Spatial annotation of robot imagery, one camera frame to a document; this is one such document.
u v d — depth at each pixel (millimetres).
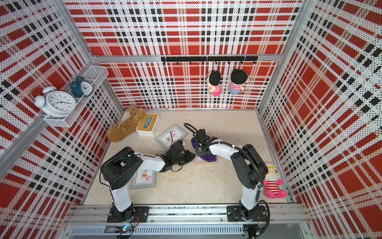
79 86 712
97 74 906
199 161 908
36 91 594
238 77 930
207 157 955
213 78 981
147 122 1078
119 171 493
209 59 884
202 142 724
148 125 1061
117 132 965
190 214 753
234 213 735
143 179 842
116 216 627
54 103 616
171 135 1045
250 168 479
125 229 695
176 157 759
